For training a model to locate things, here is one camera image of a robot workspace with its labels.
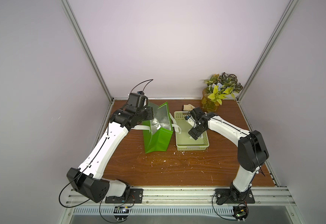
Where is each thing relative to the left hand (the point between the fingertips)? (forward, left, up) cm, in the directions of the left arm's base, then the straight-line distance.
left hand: (153, 110), depth 74 cm
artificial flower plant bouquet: (+25, -42, -3) cm, 49 cm away
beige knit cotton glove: (+28, -25, -28) cm, 47 cm away
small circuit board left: (-43, +16, -33) cm, 57 cm away
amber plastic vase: (+25, -40, -23) cm, 52 cm away
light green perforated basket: (-2, -20, -31) cm, 37 cm away
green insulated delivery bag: (-9, -1, -17) cm, 19 cm away
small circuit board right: (-42, -46, -31) cm, 69 cm away
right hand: (+3, -29, -20) cm, 35 cm away
